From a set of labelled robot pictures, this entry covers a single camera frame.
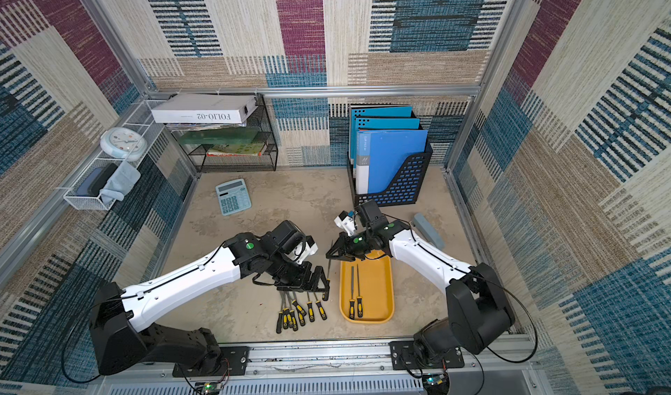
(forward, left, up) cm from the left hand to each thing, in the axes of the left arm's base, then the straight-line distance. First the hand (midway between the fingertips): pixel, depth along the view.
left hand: (318, 287), depth 71 cm
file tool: (+1, -10, -15) cm, 18 cm away
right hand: (+10, -2, -1) cm, 11 cm away
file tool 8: (-1, 0, -15) cm, 15 cm away
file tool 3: (-3, +13, -16) cm, 20 cm away
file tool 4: (-2, +11, -15) cm, 18 cm away
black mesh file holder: (+39, -30, -4) cm, 49 cm away
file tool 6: (-2, +6, -14) cm, 16 cm away
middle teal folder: (+55, -22, +13) cm, 60 cm away
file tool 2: (+2, -12, -15) cm, 19 cm away
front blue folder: (+44, -21, +8) cm, 50 cm away
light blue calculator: (+43, +37, -13) cm, 58 cm away
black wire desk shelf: (+53, +35, +5) cm, 63 cm away
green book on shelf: (+51, +34, +11) cm, 63 cm away
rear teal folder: (+62, -19, +13) cm, 67 cm away
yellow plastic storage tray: (+10, -18, -16) cm, 26 cm away
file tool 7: (-1, +3, -15) cm, 15 cm away
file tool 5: (-2, +9, -15) cm, 18 cm away
